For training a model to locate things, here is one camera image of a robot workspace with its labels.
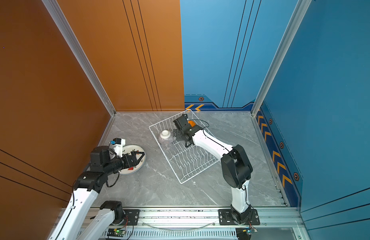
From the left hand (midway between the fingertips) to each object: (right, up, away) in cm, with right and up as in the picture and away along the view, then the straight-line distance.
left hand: (138, 153), depth 75 cm
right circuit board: (+52, -37, -5) cm, 64 cm away
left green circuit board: (-9, -37, -5) cm, 38 cm away
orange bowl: (+27, +16, -5) cm, 32 cm away
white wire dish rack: (+24, -8, +14) cm, 29 cm away
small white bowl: (+10, +9, +22) cm, 26 cm away
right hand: (+21, +9, +16) cm, 28 cm away
